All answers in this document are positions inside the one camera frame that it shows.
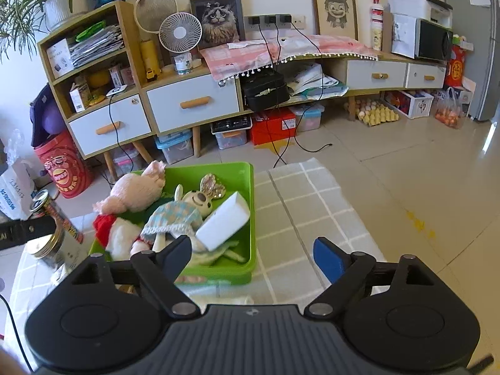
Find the framed cat picture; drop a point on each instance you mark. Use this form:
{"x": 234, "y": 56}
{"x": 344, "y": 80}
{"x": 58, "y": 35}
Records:
{"x": 216, "y": 19}

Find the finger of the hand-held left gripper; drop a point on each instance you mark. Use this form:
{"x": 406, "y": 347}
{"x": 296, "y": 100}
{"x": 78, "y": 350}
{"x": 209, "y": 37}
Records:
{"x": 27, "y": 228}

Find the red printed bag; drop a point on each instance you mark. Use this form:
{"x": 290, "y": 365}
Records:
{"x": 62, "y": 172}

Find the pink pig plush toy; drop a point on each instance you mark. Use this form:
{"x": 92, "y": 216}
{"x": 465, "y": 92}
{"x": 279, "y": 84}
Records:
{"x": 132, "y": 193}

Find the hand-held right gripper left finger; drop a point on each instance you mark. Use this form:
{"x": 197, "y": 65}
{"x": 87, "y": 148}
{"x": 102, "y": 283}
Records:
{"x": 177, "y": 256}

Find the wooden sideboard cabinet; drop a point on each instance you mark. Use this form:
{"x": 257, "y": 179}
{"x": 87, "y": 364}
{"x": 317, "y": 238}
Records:
{"x": 127, "y": 35}

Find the green plastic box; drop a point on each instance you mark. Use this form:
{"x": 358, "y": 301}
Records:
{"x": 242, "y": 187}

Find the white foam block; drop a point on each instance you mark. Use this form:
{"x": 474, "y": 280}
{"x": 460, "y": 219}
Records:
{"x": 222, "y": 222}

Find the wall power sockets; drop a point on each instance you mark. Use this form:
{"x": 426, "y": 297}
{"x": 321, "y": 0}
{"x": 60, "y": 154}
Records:
{"x": 269, "y": 19}

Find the white printer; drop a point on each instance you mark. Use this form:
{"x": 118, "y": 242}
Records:
{"x": 418, "y": 4}

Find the small white desk fan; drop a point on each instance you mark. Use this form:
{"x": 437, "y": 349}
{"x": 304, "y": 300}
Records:
{"x": 179, "y": 31}

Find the pink tasselled cloth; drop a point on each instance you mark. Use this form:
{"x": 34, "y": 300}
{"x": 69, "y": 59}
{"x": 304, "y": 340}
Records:
{"x": 250, "y": 54}

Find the glass jar gold lid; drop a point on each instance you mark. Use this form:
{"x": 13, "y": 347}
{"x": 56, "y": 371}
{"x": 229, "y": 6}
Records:
{"x": 47, "y": 248}

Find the grey checked tablecloth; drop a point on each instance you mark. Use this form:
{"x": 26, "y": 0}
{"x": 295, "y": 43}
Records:
{"x": 304, "y": 211}

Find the white bottle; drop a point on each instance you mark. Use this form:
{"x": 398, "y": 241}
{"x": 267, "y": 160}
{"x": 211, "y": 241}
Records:
{"x": 377, "y": 27}

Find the red gift box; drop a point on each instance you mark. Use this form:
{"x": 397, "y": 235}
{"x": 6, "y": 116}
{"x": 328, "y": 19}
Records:
{"x": 456, "y": 66}

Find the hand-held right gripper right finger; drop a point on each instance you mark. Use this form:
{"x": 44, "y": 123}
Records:
{"x": 330, "y": 259}

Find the clear storage box dark lid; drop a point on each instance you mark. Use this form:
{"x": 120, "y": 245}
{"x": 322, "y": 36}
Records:
{"x": 230, "y": 132}

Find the round white mesh racket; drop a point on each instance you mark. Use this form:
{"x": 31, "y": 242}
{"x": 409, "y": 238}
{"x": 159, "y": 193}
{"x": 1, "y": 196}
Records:
{"x": 154, "y": 7}

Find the yellow egg tray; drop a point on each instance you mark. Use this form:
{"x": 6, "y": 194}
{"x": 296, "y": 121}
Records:
{"x": 375, "y": 113}

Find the black case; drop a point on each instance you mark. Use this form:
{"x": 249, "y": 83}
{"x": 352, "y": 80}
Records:
{"x": 263, "y": 90}

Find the small white carton box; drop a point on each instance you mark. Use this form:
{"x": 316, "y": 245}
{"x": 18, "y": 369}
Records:
{"x": 77, "y": 97}

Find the black microwave oven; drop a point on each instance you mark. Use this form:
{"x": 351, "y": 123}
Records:
{"x": 433, "y": 39}

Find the yellow toy truck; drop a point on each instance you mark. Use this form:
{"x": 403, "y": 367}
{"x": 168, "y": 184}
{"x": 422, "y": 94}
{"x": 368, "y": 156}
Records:
{"x": 150, "y": 60}

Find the framed girl drawing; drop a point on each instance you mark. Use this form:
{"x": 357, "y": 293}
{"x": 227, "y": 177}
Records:
{"x": 336, "y": 9}

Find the clear storage box blue lid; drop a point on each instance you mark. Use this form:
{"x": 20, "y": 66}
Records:
{"x": 308, "y": 117}
{"x": 175, "y": 148}

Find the white box on shelf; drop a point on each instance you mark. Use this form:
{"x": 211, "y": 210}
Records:
{"x": 59, "y": 58}

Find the white bunny plush toy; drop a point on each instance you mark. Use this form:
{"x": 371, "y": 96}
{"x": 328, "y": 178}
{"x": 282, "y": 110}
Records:
{"x": 172, "y": 215}

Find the red santa plush toy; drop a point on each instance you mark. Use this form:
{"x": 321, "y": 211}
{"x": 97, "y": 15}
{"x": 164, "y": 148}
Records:
{"x": 121, "y": 234}

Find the grey refrigerator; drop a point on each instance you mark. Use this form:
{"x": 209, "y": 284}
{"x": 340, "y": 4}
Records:
{"x": 478, "y": 47}

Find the tall snack can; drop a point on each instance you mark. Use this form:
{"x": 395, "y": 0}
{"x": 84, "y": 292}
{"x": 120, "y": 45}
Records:
{"x": 68, "y": 226}

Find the red shoe box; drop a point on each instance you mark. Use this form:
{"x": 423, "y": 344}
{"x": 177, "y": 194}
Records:
{"x": 273, "y": 127}

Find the pile of white papers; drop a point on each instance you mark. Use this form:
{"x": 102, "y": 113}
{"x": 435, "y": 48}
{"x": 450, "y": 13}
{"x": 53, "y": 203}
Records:
{"x": 312, "y": 80}

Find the white printed cardboard box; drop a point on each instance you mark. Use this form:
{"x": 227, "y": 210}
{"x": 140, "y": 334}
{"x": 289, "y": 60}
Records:
{"x": 410, "y": 103}

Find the potted green plant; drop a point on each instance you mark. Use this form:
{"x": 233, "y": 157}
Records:
{"x": 64, "y": 4}

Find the white paper bag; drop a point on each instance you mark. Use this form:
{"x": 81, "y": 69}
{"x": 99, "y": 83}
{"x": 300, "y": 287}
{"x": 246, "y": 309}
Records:
{"x": 15, "y": 191}

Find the bag of orange fruit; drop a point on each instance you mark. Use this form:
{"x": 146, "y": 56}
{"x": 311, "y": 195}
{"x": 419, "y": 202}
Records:
{"x": 451, "y": 113}

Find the stack of grey papers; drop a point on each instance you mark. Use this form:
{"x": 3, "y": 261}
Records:
{"x": 97, "y": 45}

